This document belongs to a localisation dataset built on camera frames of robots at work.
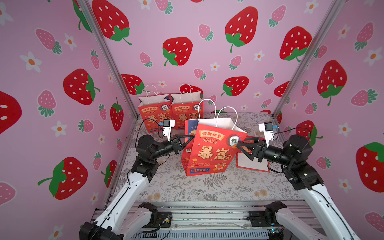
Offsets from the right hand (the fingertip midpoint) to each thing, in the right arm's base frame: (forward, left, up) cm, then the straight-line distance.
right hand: (241, 143), depth 59 cm
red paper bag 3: (+35, +27, -12) cm, 45 cm away
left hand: (+2, +20, -2) cm, 20 cm away
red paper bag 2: (+33, +49, -15) cm, 61 cm away
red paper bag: (-2, +12, -4) cm, 12 cm away
